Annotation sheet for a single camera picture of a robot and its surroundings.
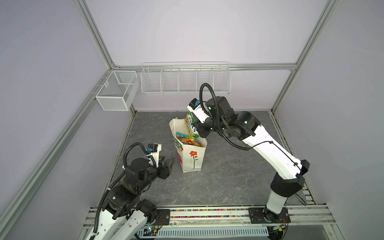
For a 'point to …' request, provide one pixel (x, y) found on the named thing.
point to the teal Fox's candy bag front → (182, 135)
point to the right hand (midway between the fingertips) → (194, 124)
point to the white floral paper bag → (190, 157)
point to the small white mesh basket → (118, 90)
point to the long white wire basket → (184, 77)
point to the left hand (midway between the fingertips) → (169, 160)
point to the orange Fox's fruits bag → (186, 141)
